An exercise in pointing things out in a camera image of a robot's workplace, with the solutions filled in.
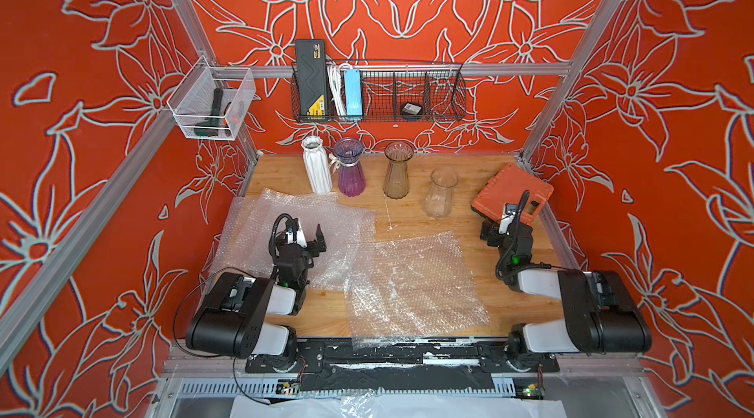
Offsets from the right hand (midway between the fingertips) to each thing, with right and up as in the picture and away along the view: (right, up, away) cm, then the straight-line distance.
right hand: (497, 218), depth 91 cm
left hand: (-61, -2, -2) cm, 61 cm away
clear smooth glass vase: (-17, +6, +6) cm, 19 cm away
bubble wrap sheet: (-29, -20, -8) cm, 36 cm away
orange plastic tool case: (+8, +10, +11) cm, 17 cm away
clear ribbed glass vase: (-32, +12, +7) cm, 35 cm away
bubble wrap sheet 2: (-80, -8, -1) cm, 80 cm away
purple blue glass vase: (-47, +12, +9) cm, 49 cm away
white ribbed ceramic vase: (-58, +17, +4) cm, 61 cm away
